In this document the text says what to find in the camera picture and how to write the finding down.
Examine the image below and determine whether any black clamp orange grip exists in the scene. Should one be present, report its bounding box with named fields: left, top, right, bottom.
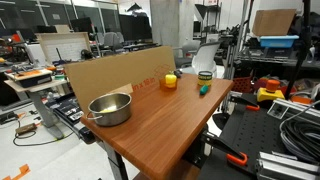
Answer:
left=202, top=131, right=249, bottom=167
left=229, top=91, right=261, bottom=112

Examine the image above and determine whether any grey table leg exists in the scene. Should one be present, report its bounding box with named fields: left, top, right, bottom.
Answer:
left=102, top=141, right=130, bottom=180

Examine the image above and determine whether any black controller box with labels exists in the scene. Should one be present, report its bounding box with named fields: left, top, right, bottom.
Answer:
left=46, top=94, right=85, bottom=127

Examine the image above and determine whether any large black monitor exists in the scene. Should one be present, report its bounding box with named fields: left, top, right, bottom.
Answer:
left=118, top=13, right=153, bottom=43

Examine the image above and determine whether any aluminium extrusion bar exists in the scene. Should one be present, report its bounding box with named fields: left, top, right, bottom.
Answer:
left=255, top=151, right=320, bottom=180
left=266, top=98, right=320, bottom=123

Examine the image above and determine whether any yellow toy corn cob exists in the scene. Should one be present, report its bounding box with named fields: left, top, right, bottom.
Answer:
left=99, top=105, right=118, bottom=114

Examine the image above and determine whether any silver metal pot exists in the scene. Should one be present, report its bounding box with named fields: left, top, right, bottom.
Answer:
left=86, top=92, right=133, bottom=128

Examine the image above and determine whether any large brown cardboard sheet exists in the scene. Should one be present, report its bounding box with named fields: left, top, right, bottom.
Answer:
left=64, top=45, right=177, bottom=114

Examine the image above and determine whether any metal storage rack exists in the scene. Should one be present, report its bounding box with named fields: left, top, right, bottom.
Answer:
left=226, top=0, right=320, bottom=81

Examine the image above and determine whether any yellow toy bell pepper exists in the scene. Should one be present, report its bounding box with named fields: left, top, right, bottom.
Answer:
left=164, top=70, right=178, bottom=89

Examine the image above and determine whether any black cable bundle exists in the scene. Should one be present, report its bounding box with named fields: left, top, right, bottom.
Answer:
left=279, top=99, right=320, bottom=164

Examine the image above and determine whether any small black monitor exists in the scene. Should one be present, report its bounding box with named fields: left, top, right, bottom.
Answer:
left=69, top=17, right=95, bottom=34

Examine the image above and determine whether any brown cardboard box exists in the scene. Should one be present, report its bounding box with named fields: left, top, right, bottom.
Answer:
left=252, top=8, right=297, bottom=38

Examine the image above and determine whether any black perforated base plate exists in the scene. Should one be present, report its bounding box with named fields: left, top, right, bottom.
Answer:
left=196, top=98, right=320, bottom=180

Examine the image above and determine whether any yellow green corn can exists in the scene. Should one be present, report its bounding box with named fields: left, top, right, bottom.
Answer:
left=197, top=70, right=214, bottom=87

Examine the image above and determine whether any orange plastic bowl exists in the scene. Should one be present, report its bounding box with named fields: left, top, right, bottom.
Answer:
left=159, top=78, right=179, bottom=92

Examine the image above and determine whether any teal toy cucumber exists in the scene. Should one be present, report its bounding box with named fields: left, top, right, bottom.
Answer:
left=199, top=84, right=210, bottom=96

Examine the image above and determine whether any yellow emergency stop button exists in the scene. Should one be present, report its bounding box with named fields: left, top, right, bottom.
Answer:
left=256, top=79, right=286, bottom=103

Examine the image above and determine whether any grey side desk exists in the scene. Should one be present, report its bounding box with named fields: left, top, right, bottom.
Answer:
left=3, top=68, right=72, bottom=140

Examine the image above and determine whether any orange floor tape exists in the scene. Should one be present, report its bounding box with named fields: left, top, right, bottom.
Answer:
left=1, top=163, right=32, bottom=180

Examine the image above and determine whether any black tray with orange tools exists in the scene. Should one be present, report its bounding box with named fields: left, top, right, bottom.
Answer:
left=6, top=68, right=54, bottom=89

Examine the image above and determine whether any white office chair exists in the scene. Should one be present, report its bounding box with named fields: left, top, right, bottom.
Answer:
left=181, top=41, right=223, bottom=79

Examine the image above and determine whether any small brown floor box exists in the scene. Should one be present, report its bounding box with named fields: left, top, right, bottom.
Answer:
left=14, top=122, right=38, bottom=136

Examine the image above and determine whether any grey office chair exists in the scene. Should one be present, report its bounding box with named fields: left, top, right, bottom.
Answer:
left=173, top=39, right=202, bottom=69

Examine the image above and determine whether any black tripod pole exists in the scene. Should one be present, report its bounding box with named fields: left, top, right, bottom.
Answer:
left=284, top=0, right=313, bottom=101

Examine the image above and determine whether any white board wooden frame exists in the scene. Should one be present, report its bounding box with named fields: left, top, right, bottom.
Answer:
left=34, top=31, right=92, bottom=66

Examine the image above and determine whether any red plastic crate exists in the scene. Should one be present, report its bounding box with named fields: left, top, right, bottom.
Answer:
left=231, top=76, right=254, bottom=94

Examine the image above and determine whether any blue plastic bin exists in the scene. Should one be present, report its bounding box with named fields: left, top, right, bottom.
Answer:
left=259, top=34, right=300, bottom=49

